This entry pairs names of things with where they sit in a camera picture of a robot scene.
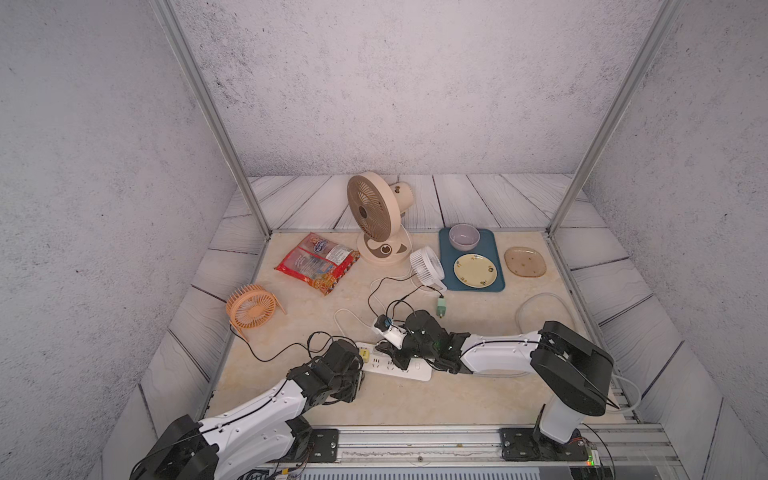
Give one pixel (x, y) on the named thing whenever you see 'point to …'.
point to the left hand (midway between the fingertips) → (374, 374)
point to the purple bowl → (464, 237)
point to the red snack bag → (320, 262)
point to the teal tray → (487, 246)
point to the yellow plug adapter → (365, 354)
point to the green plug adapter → (441, 307)
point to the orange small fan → (252, 306)
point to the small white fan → (428, 268)
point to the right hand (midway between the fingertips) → (379, 347)
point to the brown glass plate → (525, 261)
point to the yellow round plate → (475, 271)
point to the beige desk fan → (376, 207)
